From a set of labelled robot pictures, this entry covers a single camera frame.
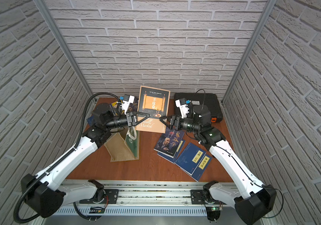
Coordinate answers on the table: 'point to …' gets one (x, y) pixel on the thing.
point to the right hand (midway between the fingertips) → (165, 119)
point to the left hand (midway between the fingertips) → (151, 116)
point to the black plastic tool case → (210, 100)
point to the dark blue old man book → (169, 141)
